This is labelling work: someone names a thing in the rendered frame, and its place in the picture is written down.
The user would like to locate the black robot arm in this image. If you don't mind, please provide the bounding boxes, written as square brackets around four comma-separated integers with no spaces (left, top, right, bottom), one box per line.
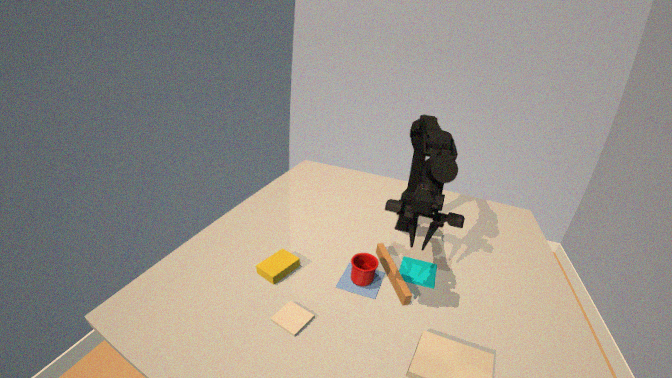
[394,114,458,232]

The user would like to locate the tan flat rectangular slab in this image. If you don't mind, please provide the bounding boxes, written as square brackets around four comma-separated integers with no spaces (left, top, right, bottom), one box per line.
[406,330,494,378]

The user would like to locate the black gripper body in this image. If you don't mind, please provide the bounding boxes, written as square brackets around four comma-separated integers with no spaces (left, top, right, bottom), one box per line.
[384,181,465,228]

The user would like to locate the yellow rectangular block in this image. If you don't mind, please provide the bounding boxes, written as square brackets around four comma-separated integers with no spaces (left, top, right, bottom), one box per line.
[256,249,299,285]

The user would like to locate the beige flat square tile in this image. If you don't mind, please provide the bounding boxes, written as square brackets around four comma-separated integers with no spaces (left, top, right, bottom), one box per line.
[270,301,314,337]

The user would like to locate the brown wooden bar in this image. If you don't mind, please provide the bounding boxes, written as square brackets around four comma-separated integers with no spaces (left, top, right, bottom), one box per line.
[376,243,412,306]

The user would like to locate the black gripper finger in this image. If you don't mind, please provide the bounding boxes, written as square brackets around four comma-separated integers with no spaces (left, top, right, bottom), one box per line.
[422,222,443,250]
[402,216,419,248]

